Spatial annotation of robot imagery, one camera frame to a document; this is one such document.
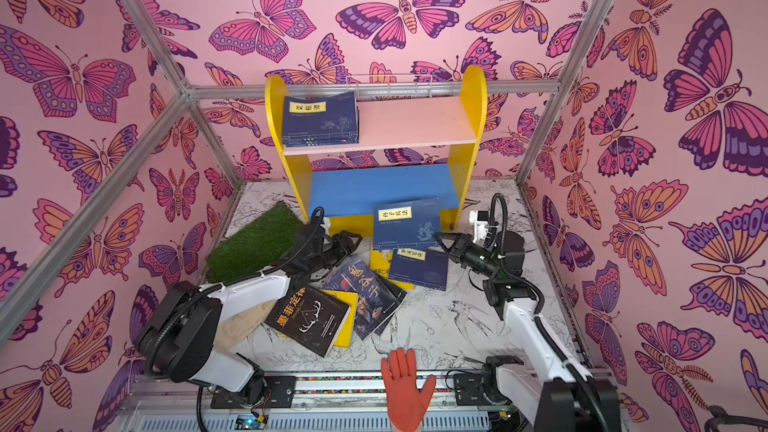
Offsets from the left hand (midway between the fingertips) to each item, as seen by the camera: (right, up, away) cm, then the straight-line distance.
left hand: (362, 238), depth 87 cm
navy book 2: (+20, -10, +7) cm, 23 cm away
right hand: (+19, +2, -11) cm, 23 cm away
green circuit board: (-26, -43, -14) cm, 52 cm away
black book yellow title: (-15, -22, -3) cm, 26 cm away
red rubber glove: (+12, -39, -14) cm, 43 cm away
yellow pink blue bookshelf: (+16, +31, +27) cm, 44 cm away
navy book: (+12, +5, -7) cm, 15 cm away
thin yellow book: (-4, -26, -6) cm, 27 cm away
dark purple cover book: (+4, -18, -1) cm, 18 cm away
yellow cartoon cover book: (+5, -9, +8) cm, 13 cm away
